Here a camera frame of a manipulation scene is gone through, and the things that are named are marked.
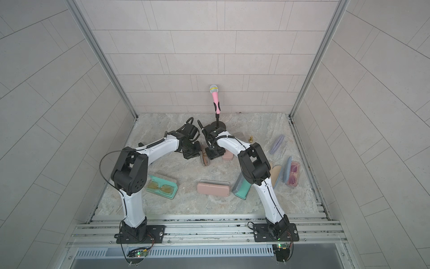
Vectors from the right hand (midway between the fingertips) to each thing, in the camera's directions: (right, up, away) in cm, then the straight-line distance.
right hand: (213, 156), depth 98 cm
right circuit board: (+30, -34, -30) cm, 54 cm away
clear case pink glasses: (+41, -7, -12) cm, 43 cm away
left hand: (-5, +3, -3) cm, 6 cm away
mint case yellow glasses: (-23, -14, -14) cm, 31 cm away
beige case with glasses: (-4, 0, -7) cm, 8 cm away
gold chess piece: (+23, +9, +4) cm, 25 cm away
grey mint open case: (+15, -12, -17) cm, 26 cm away
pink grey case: (+9, +1, -5) cm, 10 cm away
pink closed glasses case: (+1, -12, -18) cm, 22 cm away
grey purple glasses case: (+37, +7, -2) cm, 37 cm away
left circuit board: (-28, -33, -32) cm, 54 cm away
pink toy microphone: (+1, +39, -3) cm, 39 cm away
